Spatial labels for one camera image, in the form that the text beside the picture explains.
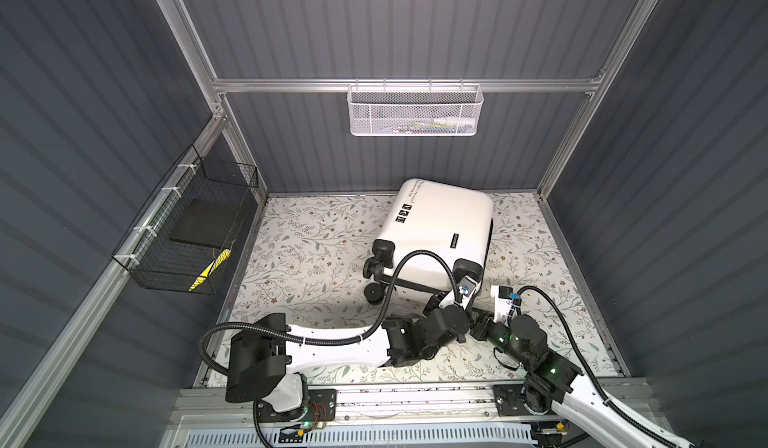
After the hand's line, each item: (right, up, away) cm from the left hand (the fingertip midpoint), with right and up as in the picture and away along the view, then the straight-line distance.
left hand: (466, 299), depth 71 cm
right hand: (+2, -5, +8) cm, 10 cm away
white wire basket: (-10, +66, +52) cm, 85 cm away
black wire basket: (-70, +30, +6) cm, 77 cm away
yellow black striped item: (-60, +8, -3) cm, 61 cm away
